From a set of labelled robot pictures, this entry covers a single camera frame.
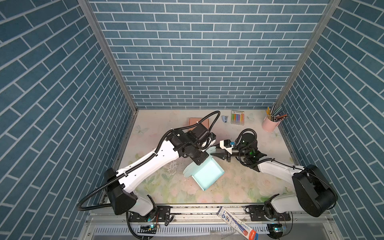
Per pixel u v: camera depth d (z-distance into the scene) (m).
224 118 1.13
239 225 0.70
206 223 0.72
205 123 0.56
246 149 0.67
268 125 1.04
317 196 0.43
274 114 1.04
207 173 0.83
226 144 0.65
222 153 0.71
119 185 0.39
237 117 1.15
